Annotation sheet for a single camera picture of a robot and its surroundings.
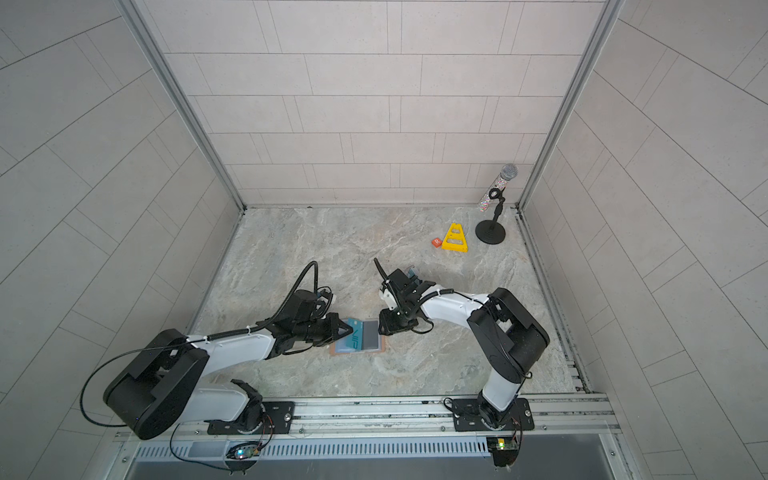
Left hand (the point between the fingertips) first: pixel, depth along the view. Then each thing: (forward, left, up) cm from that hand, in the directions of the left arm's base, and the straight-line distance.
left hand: (360, 329), depth 83 cm
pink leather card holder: (-3, -4, -2) cm, 5 cm away
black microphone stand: (+37, -45, -2) cm, 58 cm away
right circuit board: (-27, -35, -2) cm, 44 cm away
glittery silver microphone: (+39, -43, +24) cm, 63 cm away
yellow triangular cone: (+35, -31, -4) cm, 47 cm away
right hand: (0, -6, -3) cm, 7 cm away
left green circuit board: (-28, +24, +1) cm, 36 cm away
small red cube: (+32, -24, -2) cm, 40 cm away
